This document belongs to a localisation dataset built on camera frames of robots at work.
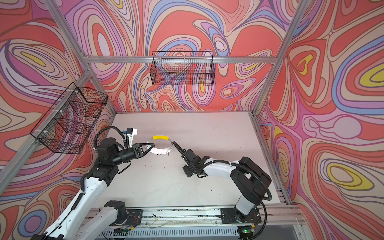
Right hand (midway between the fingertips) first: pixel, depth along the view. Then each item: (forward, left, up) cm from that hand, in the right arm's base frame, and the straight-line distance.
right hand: (191, 170), depth 90 cm
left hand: (+1, +16, +27) cm, 31 cm away
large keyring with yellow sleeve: (0, +14, +24) cm, 28 cm away
